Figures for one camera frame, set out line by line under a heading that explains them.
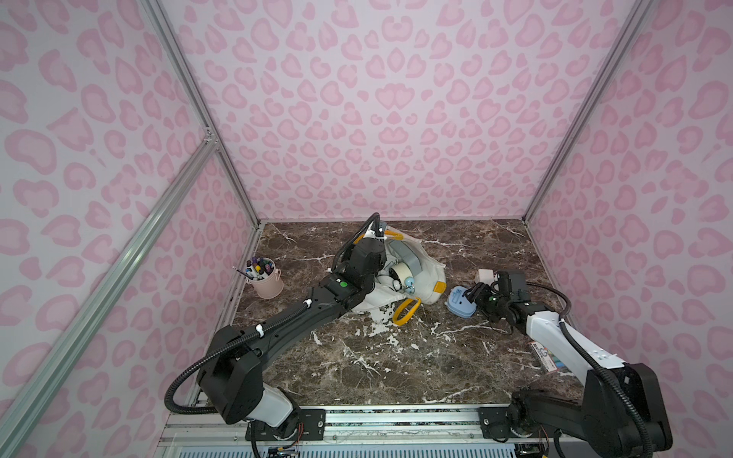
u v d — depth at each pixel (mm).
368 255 575
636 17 698
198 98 838
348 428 740
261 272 882
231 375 411
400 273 954
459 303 912
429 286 954
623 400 387
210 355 391
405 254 969
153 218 678
